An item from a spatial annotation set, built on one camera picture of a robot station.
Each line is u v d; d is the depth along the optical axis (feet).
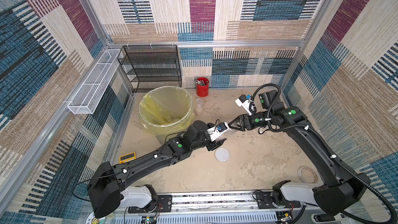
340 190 1.22
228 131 2.17
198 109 3.36
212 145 2.13
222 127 1.97
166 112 3.06
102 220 2.07
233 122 2.13
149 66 3.55
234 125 2.21
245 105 2.12
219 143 2.16
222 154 2.87
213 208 2.39
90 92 2.43
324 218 2.15
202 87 3.64
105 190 1.28
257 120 1.97
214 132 2.01
